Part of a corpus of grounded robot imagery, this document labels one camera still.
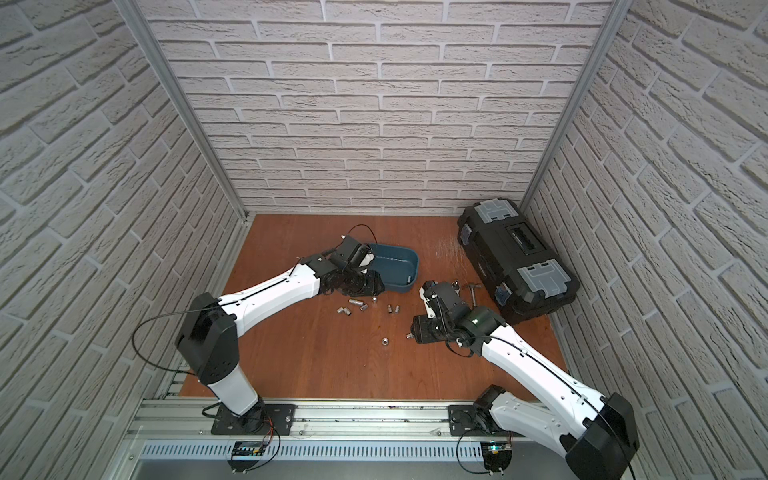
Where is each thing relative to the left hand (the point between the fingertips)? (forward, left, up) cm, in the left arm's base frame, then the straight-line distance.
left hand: (386, 286), depth 84 cm
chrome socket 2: (-1, -1, -12) cm, 12 cm away
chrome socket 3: (-1, -4, -13) cm, 14 cm away
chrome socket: (+3, +4, -13) cm, 13 cm away
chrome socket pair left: (-1, +15, -13) cm, 20 cm away
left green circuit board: (-38, +34, -17) cm, 54 cm away
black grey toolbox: (0, -38, +5) cm, 38 cm away
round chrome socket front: (-12, 0, -12) cm, 17 cm away
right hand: (-12, -10, -2) cm, 16 cm away
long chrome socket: (+2, +10, -13) cm, 17 cm away
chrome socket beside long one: (-1, +7, -12) cm, 14 cm away
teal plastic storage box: (+17, -4, -14) cm, 23 cm away
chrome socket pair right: (-2, +12, -13) cm, 18 cm away
